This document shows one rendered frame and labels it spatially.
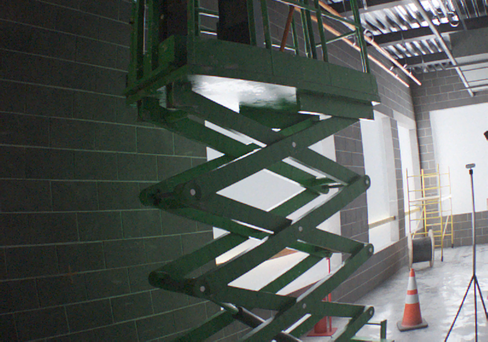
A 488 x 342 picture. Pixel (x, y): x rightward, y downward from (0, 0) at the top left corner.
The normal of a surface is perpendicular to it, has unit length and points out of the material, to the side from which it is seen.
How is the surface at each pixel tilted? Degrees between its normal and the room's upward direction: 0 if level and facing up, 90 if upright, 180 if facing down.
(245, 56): 90
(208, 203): 90
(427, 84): 90
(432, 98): 90
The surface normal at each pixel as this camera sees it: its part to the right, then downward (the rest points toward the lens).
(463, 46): -0.57, -0.04
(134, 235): 0.82, -0.12
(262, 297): 0.63, -0.13
